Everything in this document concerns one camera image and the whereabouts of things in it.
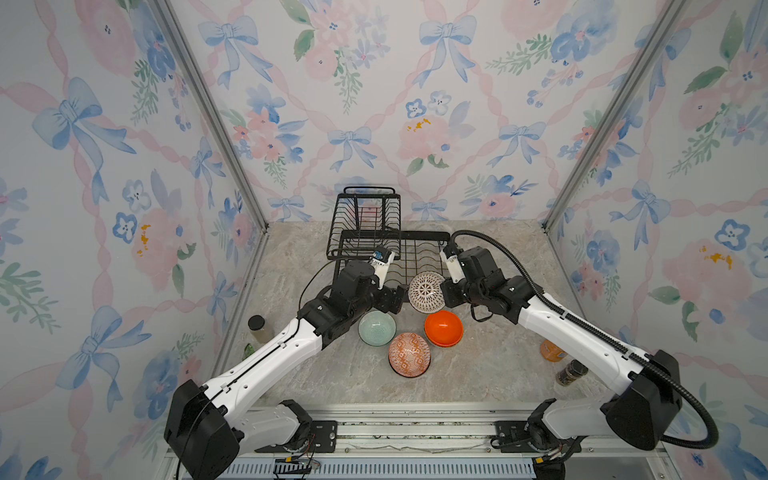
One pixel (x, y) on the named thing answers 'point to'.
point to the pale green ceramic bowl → (377, 328)
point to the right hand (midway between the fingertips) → (441, 283)
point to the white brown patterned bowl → (425, 292)
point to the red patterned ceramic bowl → (409, 355)
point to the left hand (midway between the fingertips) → (394, 277)
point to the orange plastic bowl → (443, 328)
